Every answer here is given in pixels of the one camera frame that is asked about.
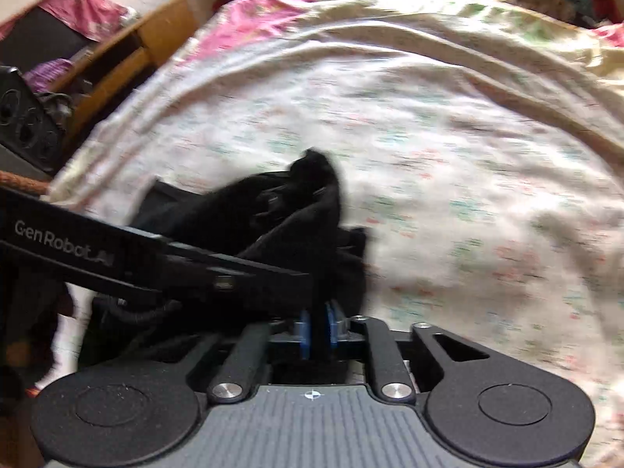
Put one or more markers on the grey cloth bundle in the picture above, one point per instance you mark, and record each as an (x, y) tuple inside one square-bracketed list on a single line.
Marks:
[(51, 106)]

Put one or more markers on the purple dotted cloth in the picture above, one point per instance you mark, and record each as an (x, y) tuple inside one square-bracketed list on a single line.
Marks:
[(46, 73)]

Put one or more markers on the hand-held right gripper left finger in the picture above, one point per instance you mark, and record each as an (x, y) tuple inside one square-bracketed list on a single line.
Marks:
[(305, 334)]

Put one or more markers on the pink floral cover cloth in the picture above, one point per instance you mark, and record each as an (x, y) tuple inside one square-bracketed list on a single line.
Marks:
[(87, 7)]

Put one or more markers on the white floral bed sheet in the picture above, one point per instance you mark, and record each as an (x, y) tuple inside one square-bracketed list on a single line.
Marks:
[(438, 156)]

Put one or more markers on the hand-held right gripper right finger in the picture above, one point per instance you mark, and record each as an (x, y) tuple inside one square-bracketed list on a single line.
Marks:
[(334, 326)]

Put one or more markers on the wooden side cabinet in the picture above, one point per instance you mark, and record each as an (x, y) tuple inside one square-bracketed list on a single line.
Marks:
[(161, 29)]

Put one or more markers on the pink yellow printed quilt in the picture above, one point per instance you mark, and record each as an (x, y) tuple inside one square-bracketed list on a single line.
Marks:
[(612, 34)]

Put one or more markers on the blue cloth item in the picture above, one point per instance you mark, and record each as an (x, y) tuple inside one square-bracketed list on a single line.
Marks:
[(575, 2)]

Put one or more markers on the red round item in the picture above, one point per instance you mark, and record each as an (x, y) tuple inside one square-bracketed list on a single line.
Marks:
[(604, 4)]

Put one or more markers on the black pants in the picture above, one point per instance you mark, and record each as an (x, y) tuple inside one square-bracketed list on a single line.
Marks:
[(312, 190)]

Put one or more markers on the black monitor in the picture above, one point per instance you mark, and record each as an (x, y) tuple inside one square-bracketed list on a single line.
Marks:
[(44, 44)]

